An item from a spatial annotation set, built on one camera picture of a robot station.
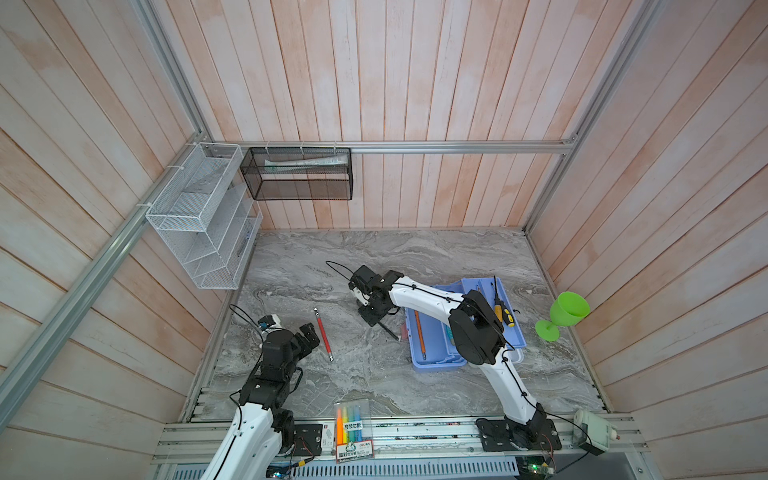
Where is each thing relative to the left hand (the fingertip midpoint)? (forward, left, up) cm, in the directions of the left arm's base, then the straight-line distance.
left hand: (303, 337), depth 84 cm
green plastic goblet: (+4, -74, +9) cm, 74 cm away
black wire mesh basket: (+54, +7, +18) cm, 57 cm away
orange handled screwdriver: (+4, -35, -7) cm, 36 cm away
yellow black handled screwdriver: (+5, -57, +5) cm, 58 cm away
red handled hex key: (-4, -8, -7) cm, 11 cm away
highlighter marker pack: (-23, -15, -5) cm, 28 cm away
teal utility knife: (-11, -36, +26) cm, 46 cm away
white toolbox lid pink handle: (-24, -73, -2) cm, 77 cm away
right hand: (+11, -19, -7) cm, 23 cm away
